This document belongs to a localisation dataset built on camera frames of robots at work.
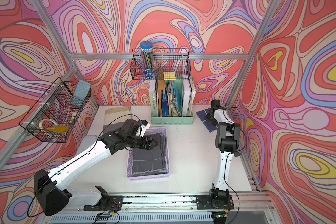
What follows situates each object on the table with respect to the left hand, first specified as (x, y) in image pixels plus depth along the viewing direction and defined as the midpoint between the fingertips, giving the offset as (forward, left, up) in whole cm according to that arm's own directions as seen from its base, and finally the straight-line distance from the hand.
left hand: (154, 143), depth 74 cm
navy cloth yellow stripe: (+38, -36, -19) cm, 56 cm away
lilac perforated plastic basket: (-11, +16, -19) cm, 27 cm away
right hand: (+29, -40, -18) cm, 52 cm away
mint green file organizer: (+29, +2, -15) cm, 33 cm away
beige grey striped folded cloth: (+31, +38, -20) cm, 53 cm away
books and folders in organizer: (+35, -6, 0) cm, 35 cm away
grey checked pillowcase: (-3, +1, -16) cm, 16 cm away
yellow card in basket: (+2, +46, +10) cm, 47 cm away
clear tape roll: (+3, +54, +13) cm, 56 cm away
